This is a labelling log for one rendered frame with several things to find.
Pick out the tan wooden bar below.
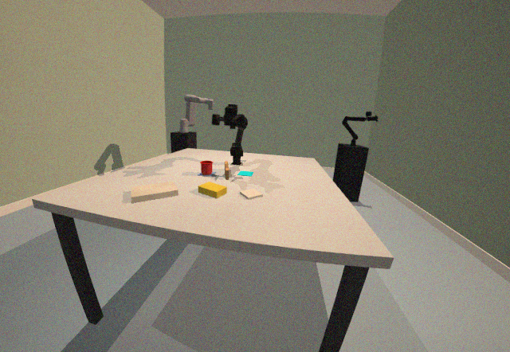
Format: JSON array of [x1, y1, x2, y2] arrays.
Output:
[[225, 162, 230, 180]]

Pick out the red cup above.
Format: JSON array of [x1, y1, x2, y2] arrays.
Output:
[[200, 161, 213, 175]]

